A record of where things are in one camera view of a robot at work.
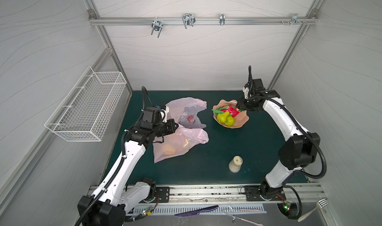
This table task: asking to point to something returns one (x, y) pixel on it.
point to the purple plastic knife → (196, 212)
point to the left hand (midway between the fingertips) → (176, 125)
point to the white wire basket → (86, 111)
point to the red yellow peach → (191, 119)
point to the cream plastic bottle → (235, 165)
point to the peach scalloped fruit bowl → (240, 119)
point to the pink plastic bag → (184, 112)
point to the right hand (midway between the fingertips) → (241, 104)
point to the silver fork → (321, 203)
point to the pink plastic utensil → (245, 220)
